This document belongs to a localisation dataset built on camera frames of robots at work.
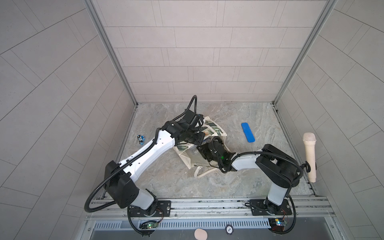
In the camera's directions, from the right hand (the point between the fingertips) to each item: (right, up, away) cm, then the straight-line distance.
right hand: (195, 148), depth 87 cm
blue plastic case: (+35, +8, +12) cm, 38 cm away
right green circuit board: (+38, -30, -19) cm, 53 cm away
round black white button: (+16, -32, -21) cm, 41 cm away
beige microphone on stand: (+49, +10, -25) cm, 56 cm away
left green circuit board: (-20, -29, -22) cm, 41 cm away
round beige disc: (+3, -32, -23) cm, 39 cm away
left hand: (+6, +8, -11) cm, 15 cm away
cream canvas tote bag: (-3, -2, -1) cm, 4 cm away
